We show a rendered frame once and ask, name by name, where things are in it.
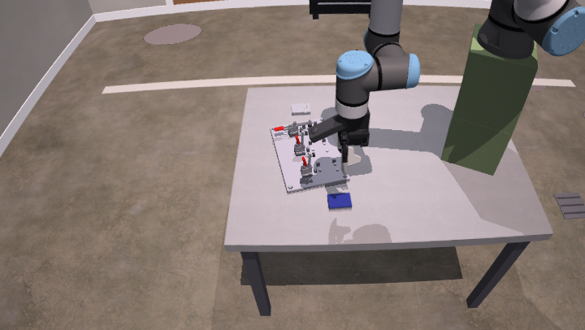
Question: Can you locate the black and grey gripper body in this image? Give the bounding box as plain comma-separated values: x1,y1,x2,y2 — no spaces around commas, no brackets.
338,108,371,147

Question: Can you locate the toggle clamp with red handle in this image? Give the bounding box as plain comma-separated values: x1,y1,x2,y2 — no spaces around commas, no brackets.
301,152,315,177
274,119,313,137

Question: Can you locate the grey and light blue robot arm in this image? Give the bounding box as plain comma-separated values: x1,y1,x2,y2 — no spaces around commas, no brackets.
308,0,585,143

